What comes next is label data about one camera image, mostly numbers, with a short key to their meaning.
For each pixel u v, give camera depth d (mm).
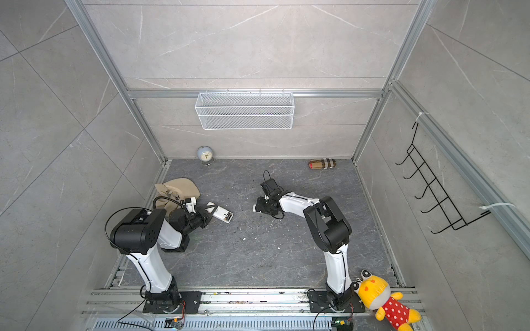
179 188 1036
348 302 684
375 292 694
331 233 521
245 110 1005
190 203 885
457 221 580
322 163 1144
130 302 748
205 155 1144
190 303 734
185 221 794
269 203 758
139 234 505
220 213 920
